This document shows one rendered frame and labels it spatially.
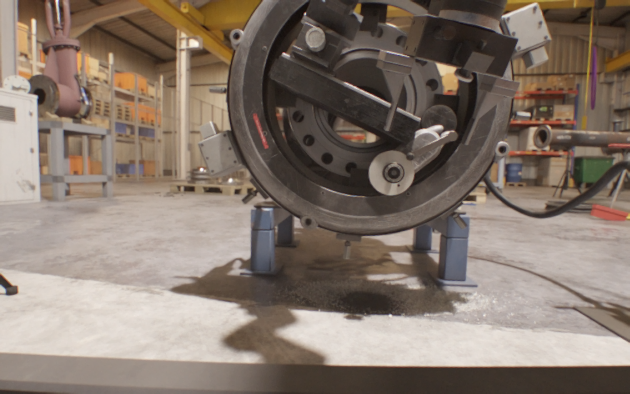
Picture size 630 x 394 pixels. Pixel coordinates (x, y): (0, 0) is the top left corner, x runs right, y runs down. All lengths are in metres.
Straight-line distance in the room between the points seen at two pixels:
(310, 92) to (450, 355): 0.69
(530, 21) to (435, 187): 0.48
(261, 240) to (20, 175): 3.52
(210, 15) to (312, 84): 13.58
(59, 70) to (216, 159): 4.37
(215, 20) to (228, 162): 13.35
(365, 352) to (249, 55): 0.77
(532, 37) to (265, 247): 1.03
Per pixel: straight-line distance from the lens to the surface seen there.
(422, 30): 0.46
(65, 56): 5.19
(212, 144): 0.94
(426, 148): 0.84
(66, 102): 4.92
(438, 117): 0.91
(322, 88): 0.83
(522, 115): 1.09
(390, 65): 0.45
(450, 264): 1.27
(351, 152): 0.95
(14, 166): 4.41
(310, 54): 0.80
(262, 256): 1.25
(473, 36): 0.48
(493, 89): 0.52
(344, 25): 0.87
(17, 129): 4.46
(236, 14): 13.89
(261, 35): 0.92
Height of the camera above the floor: 0.39
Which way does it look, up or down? 4 degrees down
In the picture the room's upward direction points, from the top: 1 degrees clockwise
